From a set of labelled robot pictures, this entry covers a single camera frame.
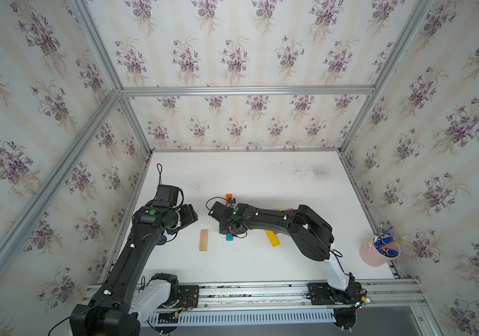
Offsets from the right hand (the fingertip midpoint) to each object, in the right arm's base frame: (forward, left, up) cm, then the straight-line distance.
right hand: (228, 230), depth 90 cm
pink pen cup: (-12, -55, +6) cm, 56 cm away
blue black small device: (-6, +26, +2) cm, 27 cm away
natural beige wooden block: (-5, +10, +1) cm, 11 cm away
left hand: (-2, +12, +14) cm, 19 cm away
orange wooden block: (+17, +1, +1) cm, 17 cm away
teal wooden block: (-5, -1, +2) cm, 5 cm away
